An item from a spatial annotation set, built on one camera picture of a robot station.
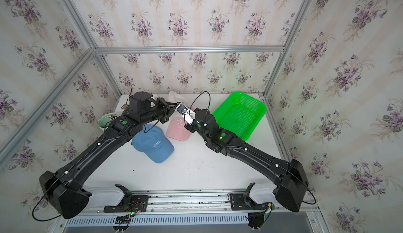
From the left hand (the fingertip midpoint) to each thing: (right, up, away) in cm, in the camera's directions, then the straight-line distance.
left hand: (181, 104), depth 69 cm
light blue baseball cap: (-19, -20, +15) cm, 32 cm away
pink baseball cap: (-7, -15, +27) cm, 32 cm away
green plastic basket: (+36, -6, +39) cm, 54 cm away
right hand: (+4, -3, +3) cm, 5 cm away
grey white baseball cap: (-5, +4, +7) cm, 9 cm away
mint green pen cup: (-47, -9, +21) cm, 53 cm away
